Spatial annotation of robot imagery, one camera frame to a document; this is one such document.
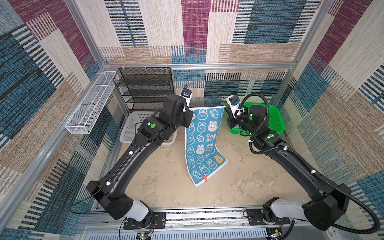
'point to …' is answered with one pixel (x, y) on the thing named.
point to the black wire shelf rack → (145, 88)
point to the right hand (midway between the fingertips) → (227, 108)
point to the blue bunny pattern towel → (204, 156)
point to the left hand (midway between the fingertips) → (186, 107)
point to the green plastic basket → (276, 123)
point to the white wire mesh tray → (81, 121)
